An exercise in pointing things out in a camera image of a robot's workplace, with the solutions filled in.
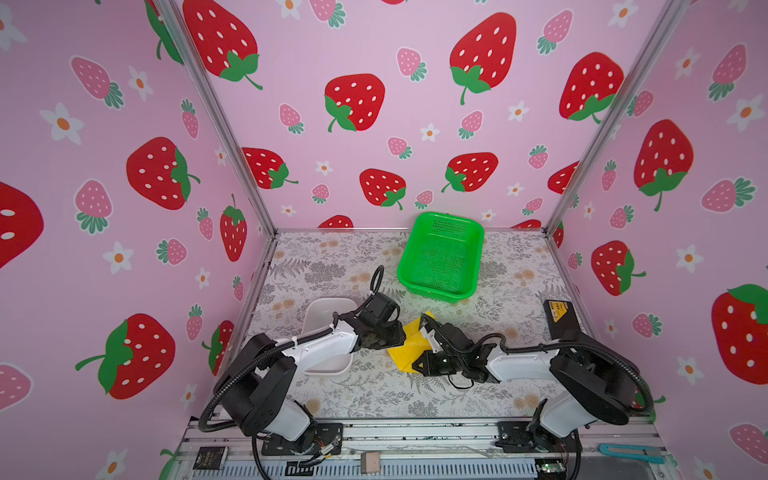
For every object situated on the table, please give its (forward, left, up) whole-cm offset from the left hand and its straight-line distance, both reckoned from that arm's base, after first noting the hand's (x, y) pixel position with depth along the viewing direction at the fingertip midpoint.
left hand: (403, 336), depth 87 cm
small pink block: (-31, +8, -3) cm, 32 cm away
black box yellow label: (+9, -51, -3) cm, 52 cm away
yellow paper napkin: (-1, -4, -3) cm, 5 cm away
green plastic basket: (+36, -15, -5) cm, 39 cm away
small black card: (-30, +46, -3) cm, 55 cm away
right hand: (-8, -2, -4) cm, 9 cm away
